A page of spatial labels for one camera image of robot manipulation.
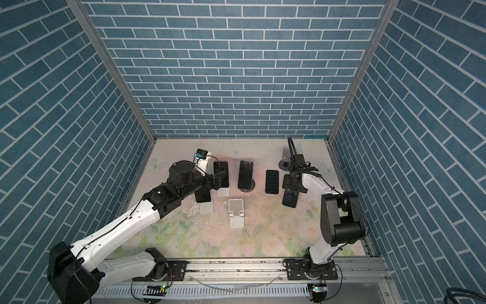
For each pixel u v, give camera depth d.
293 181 0.71
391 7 0.70
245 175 0.94
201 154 0.64
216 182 0.68
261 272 0.75
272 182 1.05
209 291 0.71
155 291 0.72
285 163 1.08
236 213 0.84
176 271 0.74
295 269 0.74
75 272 0.37
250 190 0.95
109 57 0.84
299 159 0.76
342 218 0.46
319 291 0.74
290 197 0.91
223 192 0.96
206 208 0.90
